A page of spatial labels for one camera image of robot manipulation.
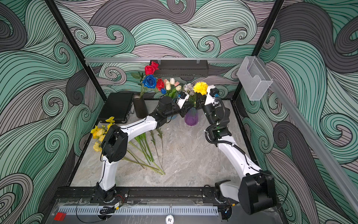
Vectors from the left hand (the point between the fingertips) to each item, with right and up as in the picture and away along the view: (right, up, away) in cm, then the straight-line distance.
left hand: (193, 101), depth 81 cm
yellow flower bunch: (-30, -37, +4) cm, 47 cm away
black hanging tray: (-6, +24, +13) cm, 28 cm away
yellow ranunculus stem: (-57, -12, +17) cm, 61 cm away
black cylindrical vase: (-37, -4, +20) cm, 42 cm away
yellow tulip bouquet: (-13, +9, +7) cm, 17 cm away
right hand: (0, +5, -15) cm, 16 cm away
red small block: (-69, -58, -14) cm, 91 cm away
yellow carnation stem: (-26, -27, +12) cm, 39 cm away
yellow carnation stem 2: (-21, -23, +16) cm, 35 cm away
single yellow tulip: (-32, -25, +13) cm, 43 cm away
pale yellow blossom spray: (-61, -21, +8) cm, 65 cm away
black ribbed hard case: (-61, -1, +37) cm, 71 cm away
